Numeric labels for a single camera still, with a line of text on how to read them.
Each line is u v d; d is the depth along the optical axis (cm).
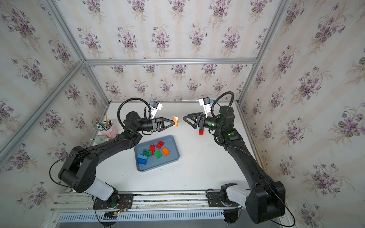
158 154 88
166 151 90
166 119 70
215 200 73
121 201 72
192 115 70
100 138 88
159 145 93
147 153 87
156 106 67
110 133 91
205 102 62
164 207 73
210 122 62
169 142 96
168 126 68
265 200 38
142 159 86
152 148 93
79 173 43
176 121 67
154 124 64
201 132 100
